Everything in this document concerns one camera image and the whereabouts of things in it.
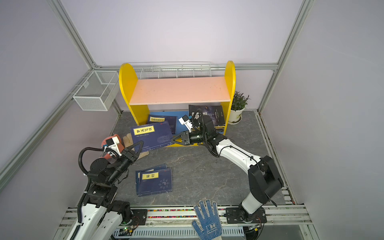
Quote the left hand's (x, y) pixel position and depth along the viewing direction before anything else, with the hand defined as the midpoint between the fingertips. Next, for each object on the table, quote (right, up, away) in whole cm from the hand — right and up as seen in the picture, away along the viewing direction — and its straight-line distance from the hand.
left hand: (144, 144), depth 68 cm
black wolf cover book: (+35, +17, +21) cm, 44 cm away
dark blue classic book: (+8, +12, +28) cm, 31 cm away
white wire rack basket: (+9, +44, +26) cm, 52 cm away
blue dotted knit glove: (+31, -40, +3) cm, 51 cm away
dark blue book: (+3, +4, +2) cm, 6 cm away
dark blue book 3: (+4, -16, +24) cm, 29 cm away
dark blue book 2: (+1, -23, +15) cm, 27 cm away
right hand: (+12, 0, +4) cm, 12 cm away
